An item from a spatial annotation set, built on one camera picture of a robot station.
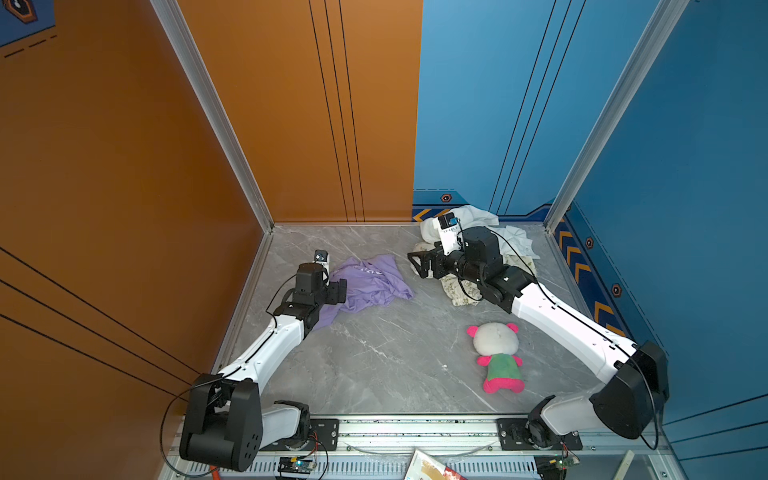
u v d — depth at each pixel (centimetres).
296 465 70
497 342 83
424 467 66
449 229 65
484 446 72
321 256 76
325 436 74
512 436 72
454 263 64
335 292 78
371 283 97
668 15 70
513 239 106
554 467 70
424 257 66
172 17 70
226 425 41
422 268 68
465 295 68
